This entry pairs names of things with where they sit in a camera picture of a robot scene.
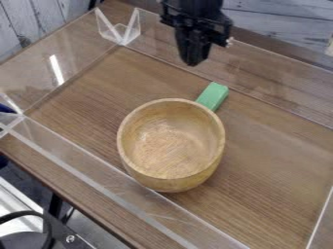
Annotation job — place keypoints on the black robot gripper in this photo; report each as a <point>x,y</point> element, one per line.
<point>200,24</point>

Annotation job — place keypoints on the green rectangular block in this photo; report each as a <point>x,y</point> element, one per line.
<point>213,95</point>

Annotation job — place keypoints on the brown wooden bowl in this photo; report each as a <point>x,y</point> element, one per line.
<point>170,143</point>

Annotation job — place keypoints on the black metal table leg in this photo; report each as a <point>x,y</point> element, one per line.
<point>55,206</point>

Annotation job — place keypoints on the black base with screw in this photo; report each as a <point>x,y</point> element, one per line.
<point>65,237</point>

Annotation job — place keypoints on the clear acrylic tray enclosure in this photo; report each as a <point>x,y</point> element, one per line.
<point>74,84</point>

